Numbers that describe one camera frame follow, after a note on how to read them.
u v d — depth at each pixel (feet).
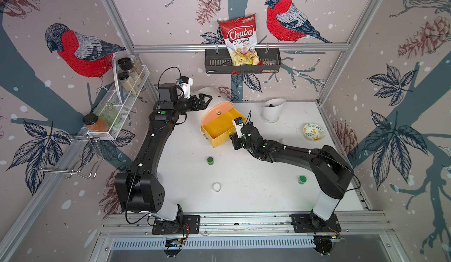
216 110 2.87
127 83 2.50
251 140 2.24
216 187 2.67
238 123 2.52
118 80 2.49
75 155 1.86
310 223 2.16
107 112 2.22
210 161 2.96
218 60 3.11
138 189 1.35
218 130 3.02
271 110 3.44
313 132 3.40
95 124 1.97
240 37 2.63
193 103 2.25
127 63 2.62
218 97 3.00
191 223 2.40
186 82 2.27
